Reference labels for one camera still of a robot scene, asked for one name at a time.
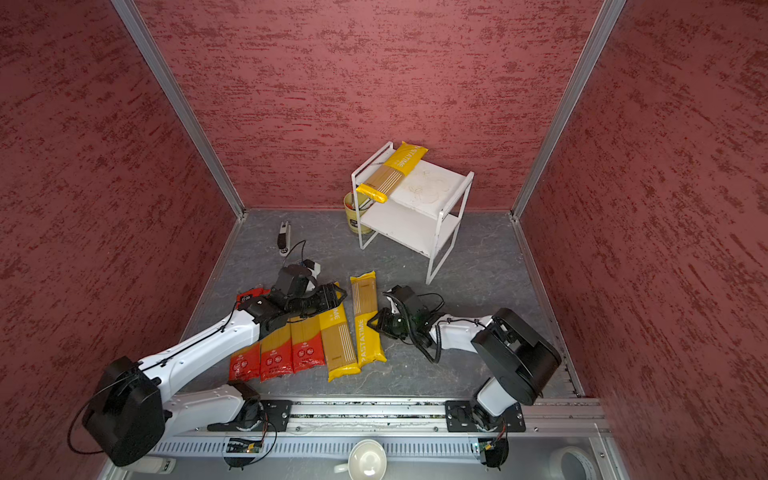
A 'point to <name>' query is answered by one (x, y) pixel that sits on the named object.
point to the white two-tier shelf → (422, 213)
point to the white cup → (367, 461)
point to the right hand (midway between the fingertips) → (367, 332)
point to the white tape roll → (556, 459)
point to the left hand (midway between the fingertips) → (339, 302)
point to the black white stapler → (284, 239)
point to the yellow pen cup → (349, 205)
